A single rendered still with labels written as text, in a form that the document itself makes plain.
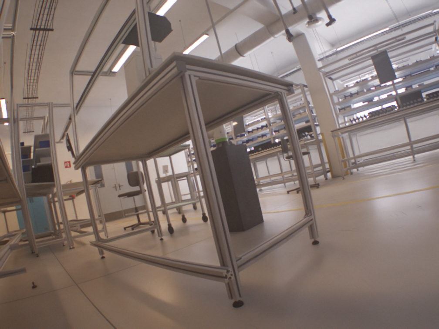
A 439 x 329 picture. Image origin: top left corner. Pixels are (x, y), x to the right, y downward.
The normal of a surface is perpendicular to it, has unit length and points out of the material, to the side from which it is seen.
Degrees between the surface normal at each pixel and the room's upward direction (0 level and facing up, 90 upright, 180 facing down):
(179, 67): 90
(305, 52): 90
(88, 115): 90
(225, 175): 90
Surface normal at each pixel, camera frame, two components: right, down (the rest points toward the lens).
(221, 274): -0.71, 0.11
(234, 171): 0.70, -0.21
